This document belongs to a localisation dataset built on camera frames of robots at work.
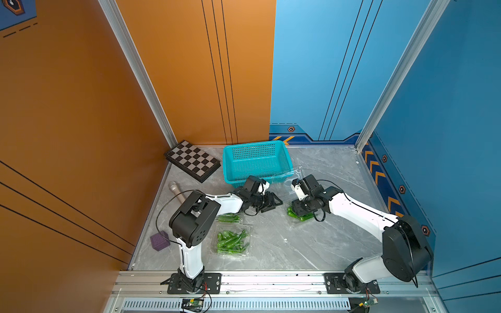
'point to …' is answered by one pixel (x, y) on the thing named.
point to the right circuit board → (367, 303)
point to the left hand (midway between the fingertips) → (281, 202)
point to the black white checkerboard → (192, 161)
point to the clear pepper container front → (231, 240)
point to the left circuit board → (195, 303)
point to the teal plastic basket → (270, 160)
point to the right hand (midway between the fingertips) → (296, 206)
